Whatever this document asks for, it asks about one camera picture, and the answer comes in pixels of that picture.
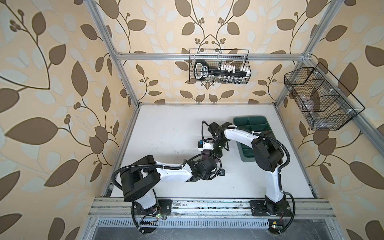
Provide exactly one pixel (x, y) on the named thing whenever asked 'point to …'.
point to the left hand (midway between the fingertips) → (208, 163)
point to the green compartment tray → (259, 124)
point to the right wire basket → (323, 102)
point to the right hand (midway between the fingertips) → (212, 158)
